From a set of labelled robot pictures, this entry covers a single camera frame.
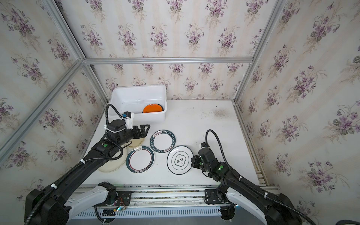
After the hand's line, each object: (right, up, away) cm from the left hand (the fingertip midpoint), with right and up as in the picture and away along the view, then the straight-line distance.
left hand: (144, 126), depth 78 cm
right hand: (+29, -20, +4) cm, 36 cm away
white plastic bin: (-7, +16, +38) cm, 42 cm away
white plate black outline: (+20, -22, +7) cm, 30 cm away
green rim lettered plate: (+8, -12, +18) cm, 23 cm away
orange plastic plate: (-3, +11, +33) cm, 35 cm away
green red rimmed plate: (-5, -22, +8) cm, 24 cm away
